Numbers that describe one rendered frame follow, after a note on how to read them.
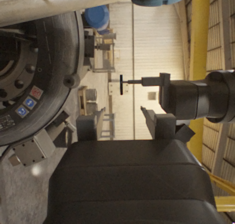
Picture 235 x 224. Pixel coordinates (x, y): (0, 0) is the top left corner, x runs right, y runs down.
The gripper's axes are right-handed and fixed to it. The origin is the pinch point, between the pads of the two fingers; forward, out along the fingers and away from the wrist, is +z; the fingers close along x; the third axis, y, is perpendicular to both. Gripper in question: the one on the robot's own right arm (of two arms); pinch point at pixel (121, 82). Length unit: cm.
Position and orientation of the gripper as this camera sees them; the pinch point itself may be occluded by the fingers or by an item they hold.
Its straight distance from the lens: 23.6
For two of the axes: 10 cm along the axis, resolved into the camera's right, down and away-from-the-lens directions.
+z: -10.0, 0.3, 0.1
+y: 0.3, 9.7, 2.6
